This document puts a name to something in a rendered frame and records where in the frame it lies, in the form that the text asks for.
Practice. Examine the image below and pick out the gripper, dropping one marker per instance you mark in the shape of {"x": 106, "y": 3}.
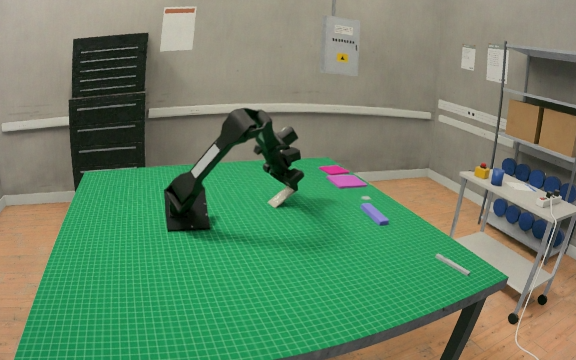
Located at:
{"x": 279, "y": 170}

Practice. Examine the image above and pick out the pink flat square slab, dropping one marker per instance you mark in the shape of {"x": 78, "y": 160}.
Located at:
{"x": 346, "y": 181}

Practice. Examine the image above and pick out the green grid cutting mat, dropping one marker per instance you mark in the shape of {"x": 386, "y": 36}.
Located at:
{"x": 263, "y": 283}

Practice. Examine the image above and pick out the magenta flat square plate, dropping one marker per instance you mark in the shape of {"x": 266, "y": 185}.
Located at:
{"x": 334, "y": 170}

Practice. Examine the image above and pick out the grey rod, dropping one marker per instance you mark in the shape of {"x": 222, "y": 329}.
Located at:
{"x": 452, "y": 264}

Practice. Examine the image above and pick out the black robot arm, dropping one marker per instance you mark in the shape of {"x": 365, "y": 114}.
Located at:
{"x": 236, "y": 129}

